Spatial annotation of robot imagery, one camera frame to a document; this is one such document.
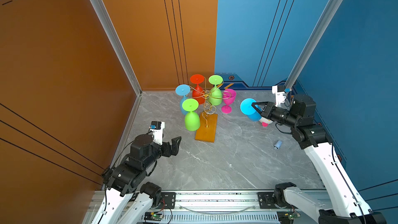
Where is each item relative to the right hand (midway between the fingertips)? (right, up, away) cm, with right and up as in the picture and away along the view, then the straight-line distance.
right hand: (250, 105), depth 66 cm
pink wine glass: (-4, +5, +31) cm, 31 cm away
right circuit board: (+18, -51, +4) cm, 54 cm away
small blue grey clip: (+23, -23, +23) cm, 40 cm away
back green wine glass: (-14, +6, +19) cm, 24 cm away
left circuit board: (-44, -51, +5) cm, 67 cm away
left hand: (-34, -13, +3) cm, 37 cm away
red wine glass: (-23, +7, +19) cm, 31 cm away
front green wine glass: (-26, -7, +8) cm, 28 cm away
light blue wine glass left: (-31, +7, +10) cm, 33 cm away
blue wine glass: (-1, -2, +1) cm, 2 cm away
